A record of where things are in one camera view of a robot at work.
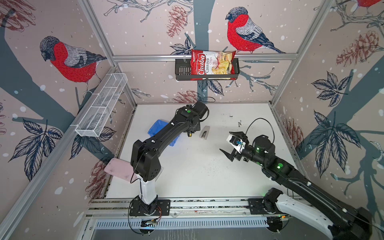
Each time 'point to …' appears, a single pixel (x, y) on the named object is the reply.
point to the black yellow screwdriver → (189, 134)
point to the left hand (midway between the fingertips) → (194, 125)
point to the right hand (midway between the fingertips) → (226, 138)
